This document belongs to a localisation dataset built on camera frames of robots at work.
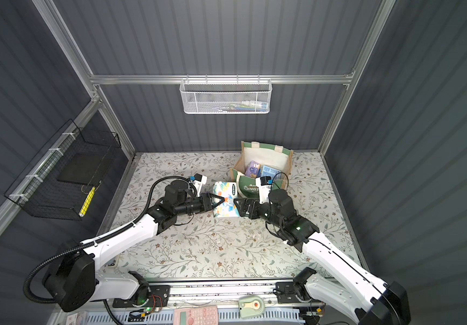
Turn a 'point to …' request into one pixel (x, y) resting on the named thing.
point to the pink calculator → (198, 315)
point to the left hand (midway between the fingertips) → (225, 203)
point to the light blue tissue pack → (268, 171)
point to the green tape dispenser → (251, 307)
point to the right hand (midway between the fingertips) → (246, 200)
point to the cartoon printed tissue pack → (228, 190)
